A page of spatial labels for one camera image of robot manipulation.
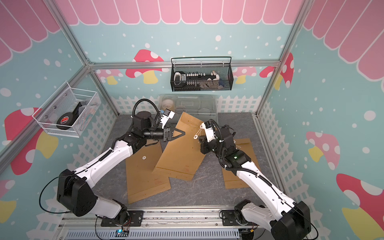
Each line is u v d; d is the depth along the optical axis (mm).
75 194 415
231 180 851
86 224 740
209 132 638
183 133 698
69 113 703
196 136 737
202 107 966
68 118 682
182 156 699
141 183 859
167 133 641
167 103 990
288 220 375
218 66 926
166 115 658
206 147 648
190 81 872
